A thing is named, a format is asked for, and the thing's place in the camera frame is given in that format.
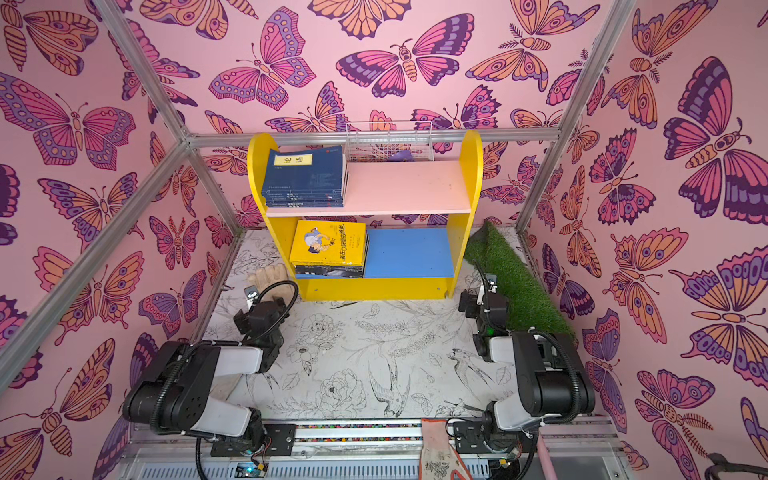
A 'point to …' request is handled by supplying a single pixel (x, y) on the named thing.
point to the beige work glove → (264, 277)
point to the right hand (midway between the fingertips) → (483, 289)
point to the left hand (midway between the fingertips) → (261, 300)
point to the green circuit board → (250, 470)
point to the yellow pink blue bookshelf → (403, 234)
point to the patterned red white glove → (438, 461)
